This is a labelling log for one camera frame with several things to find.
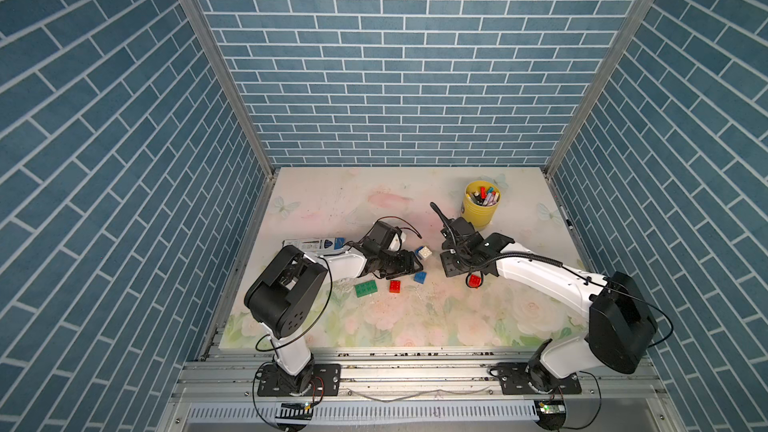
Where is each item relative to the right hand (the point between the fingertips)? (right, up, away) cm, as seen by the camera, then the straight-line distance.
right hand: (451, 262), depth 86 cm
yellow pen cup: (+12, +18, +13) cm, 25 cm away
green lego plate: (-25, -8, +1) cm, 27 cm away
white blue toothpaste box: (-42, +3, +10) cm, 43 cm away
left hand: (-8, -3, +2) cm, 9 cm away
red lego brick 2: (+8, -7, +5) cm, 11 cm away
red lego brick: (-17, -8, +2) cm, 18 cm away
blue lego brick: (-9, -5, +4) cm, 11 cm away
